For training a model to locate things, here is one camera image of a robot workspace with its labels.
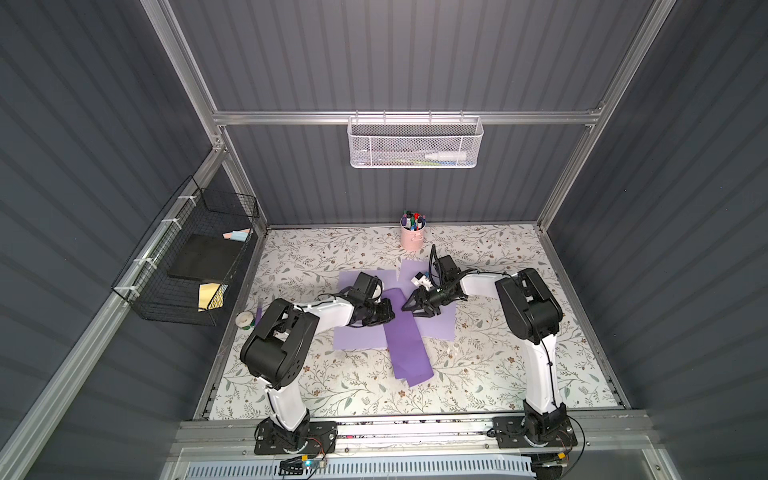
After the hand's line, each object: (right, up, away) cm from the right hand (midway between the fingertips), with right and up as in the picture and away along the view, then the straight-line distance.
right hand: (406, 315), depth 93 cm
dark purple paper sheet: (+1, -10, -7) cm, 12 cm away
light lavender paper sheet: (+11, -4, 0) cm, 12 cm away
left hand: (-2, 0, -1) cm, 3 cm away
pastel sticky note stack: (-47, +25, -11) cm, 55 cm away
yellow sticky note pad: (-42, +11, -33) cm, 54 cm away
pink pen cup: (+3, +29, +11) cm, 31 cm away
